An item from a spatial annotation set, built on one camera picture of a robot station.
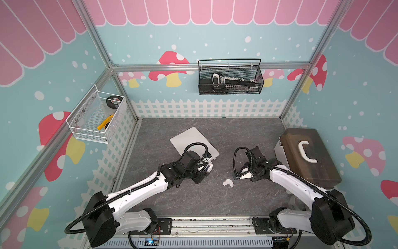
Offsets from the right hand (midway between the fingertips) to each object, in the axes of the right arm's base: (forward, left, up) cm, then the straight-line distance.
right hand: (251, 166), depth 88 cm
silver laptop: (+28, +35, -6) cm, 45 cm away
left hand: (-6, +28, +7) cm, 29 cm away
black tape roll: (+21, +74, +28) cm, 82 cm away
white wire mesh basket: (+12, +80, +27) cm, 85 cm away
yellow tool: (+9, +73, +28) cm, 79 cm away
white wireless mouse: (-6, +24, +10) cm, 27 cm away
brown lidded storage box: (0, -24, +13) cm, 28 cm away
